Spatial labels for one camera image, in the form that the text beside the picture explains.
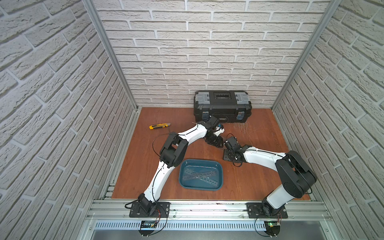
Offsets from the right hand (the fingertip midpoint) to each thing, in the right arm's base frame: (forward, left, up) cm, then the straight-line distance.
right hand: (227, 156), depth 93 cm
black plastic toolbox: (+28, -4, +17) cm, 33 cm away
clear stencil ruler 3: (-13, +17, +1) cm, 22 cm away
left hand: (+7, +2, +2) cm, 8 cm away
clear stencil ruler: (-17, +11, +1) cm, 20 cm away
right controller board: (-38, -14, 0) cm, 41 cm away
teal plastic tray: (-8, +11, +1) cm, 14 cm away
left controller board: (-34, +46, -1) cm, 58 cm away
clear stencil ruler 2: (-12, +18, 0) cm, 22 cm away
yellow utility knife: (+26, +49, +2) cm, 55 cm away
